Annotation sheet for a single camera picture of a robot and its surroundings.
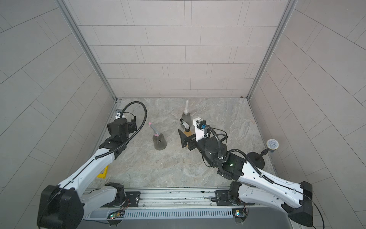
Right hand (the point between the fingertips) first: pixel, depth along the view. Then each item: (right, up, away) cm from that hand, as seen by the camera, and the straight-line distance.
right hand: (186, 127), depth 64 cm
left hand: (-36, +3, +19) cm, 40 cm away
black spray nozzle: (-1, -1, +15) cm, 15 cm away
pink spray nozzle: (-17, -5, +14) cm, 22 cm away
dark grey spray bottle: (-16, -11, +19) cm, 27 cm away
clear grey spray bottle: (0, +2, +30) cm, 30 cm away
